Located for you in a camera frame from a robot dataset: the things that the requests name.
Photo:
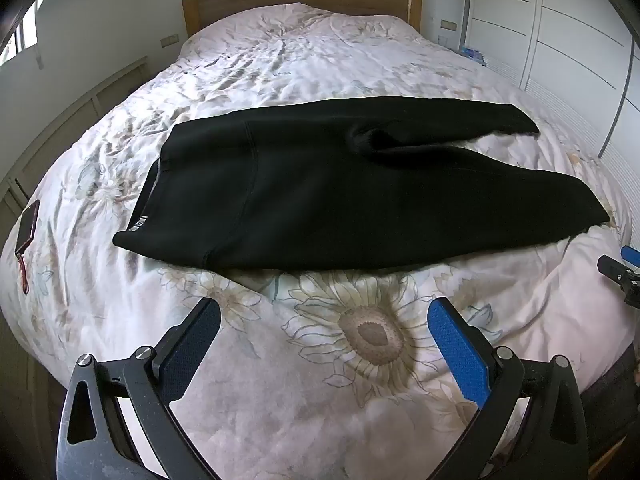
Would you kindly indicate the black pants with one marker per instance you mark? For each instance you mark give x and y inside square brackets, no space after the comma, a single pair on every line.
[325,195]

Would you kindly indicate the dark bed base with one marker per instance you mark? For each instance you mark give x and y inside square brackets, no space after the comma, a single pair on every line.
[610,400]

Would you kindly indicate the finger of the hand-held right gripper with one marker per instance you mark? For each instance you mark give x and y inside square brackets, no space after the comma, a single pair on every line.
[617,272]
[631,256]

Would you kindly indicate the floral white quilt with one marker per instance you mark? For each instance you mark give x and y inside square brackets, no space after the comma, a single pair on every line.
[300,60]

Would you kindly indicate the white wardrobe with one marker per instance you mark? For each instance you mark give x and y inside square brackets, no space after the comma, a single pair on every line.
[575,35]

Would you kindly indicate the beige wall socket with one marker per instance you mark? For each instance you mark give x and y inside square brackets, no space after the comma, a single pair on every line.
[169,40]
[448,25]

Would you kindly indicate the blue patterned packet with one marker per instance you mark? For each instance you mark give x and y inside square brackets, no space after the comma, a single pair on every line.
[472,54]

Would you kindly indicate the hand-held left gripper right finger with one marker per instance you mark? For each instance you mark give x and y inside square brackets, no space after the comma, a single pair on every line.
[457,347]

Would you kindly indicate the window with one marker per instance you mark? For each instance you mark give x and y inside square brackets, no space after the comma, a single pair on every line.
[22,30]

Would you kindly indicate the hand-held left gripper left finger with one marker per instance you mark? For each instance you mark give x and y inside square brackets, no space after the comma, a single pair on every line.
[192,347]

